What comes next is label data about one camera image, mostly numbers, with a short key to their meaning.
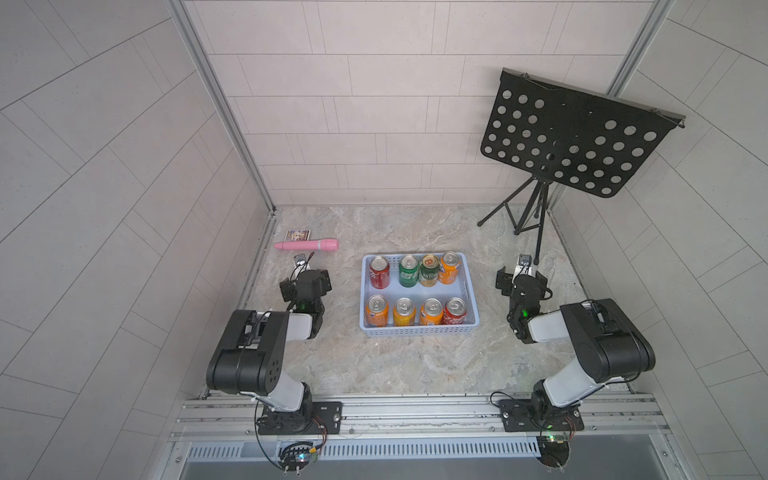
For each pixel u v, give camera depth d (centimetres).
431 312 79
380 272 87
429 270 89
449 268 89
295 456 68
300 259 78
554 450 68
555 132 74
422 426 71
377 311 79
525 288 71
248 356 43
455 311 79
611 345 45
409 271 89
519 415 71
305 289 69
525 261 77
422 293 97
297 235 105
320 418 71
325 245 101
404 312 79
